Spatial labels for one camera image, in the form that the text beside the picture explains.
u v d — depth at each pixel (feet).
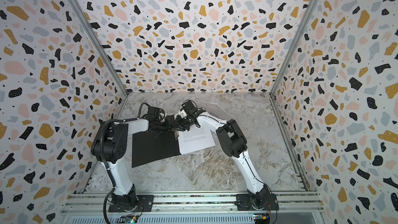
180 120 2.92
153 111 2.74
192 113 2.66
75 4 2.47
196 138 3.19
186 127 2.94
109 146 1.73
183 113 3.11
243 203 2.41
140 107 2.64
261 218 2.35
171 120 3.03
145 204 2.40
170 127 2.97
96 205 2.45
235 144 2.00
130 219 2.30
